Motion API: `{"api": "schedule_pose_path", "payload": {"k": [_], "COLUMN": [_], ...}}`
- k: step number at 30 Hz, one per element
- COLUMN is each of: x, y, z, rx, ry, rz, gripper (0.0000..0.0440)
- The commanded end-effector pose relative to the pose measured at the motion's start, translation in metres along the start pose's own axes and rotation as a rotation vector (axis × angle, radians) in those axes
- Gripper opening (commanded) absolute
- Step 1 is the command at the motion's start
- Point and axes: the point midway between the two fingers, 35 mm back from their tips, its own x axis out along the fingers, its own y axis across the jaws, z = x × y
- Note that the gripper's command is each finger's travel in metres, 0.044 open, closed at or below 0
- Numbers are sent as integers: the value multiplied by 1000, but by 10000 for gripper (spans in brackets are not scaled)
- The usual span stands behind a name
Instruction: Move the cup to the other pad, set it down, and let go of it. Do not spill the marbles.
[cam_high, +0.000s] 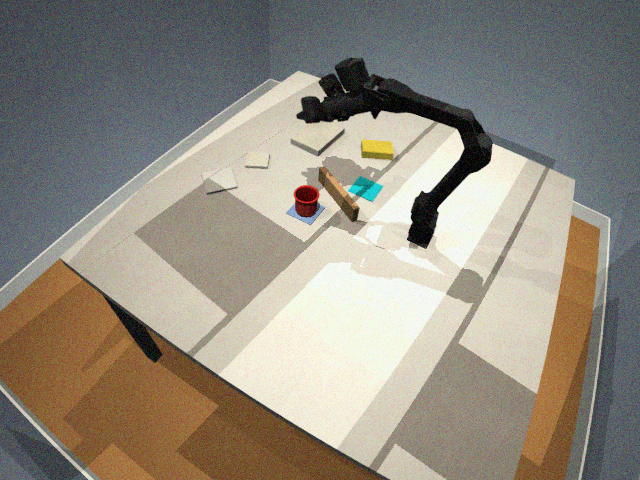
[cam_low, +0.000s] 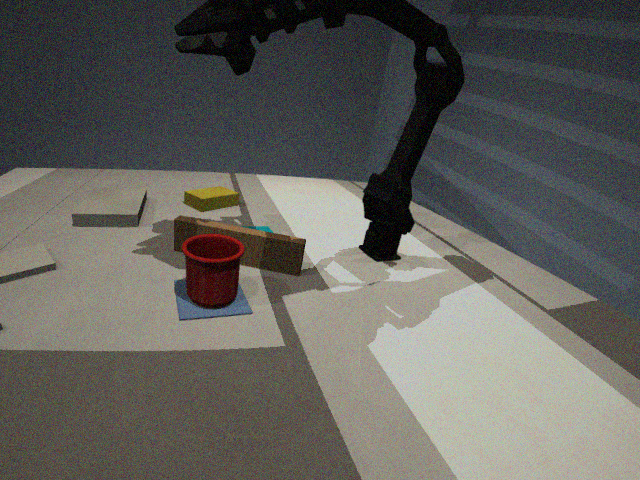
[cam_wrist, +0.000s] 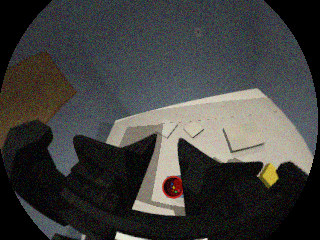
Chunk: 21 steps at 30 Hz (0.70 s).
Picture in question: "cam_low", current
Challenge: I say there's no yellow rectangular block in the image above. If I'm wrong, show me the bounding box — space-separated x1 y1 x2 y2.
184 186 239 212

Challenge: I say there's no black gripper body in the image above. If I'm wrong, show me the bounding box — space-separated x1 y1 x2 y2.
225 0 309 75

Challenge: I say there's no dark red cup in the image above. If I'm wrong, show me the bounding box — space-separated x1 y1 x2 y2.
182 234 244 309

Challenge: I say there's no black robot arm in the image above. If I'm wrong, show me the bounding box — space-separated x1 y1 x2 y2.
304 0 465 262

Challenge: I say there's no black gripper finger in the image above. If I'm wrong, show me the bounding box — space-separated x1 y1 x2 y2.
175 31 243 61
174 0 253 36

